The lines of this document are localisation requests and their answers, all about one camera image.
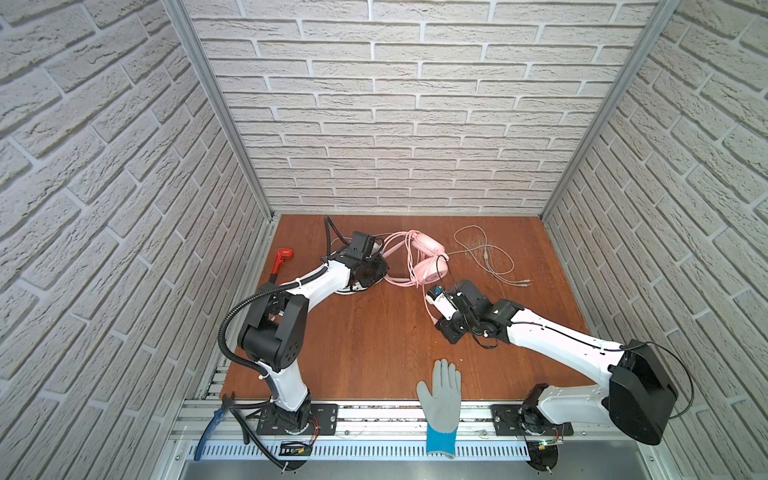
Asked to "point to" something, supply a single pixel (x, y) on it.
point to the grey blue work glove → (442, 408)
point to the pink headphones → (427, 256)
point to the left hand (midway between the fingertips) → (391, 264)
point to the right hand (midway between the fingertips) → (440, 322)
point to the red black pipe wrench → (282, 254)
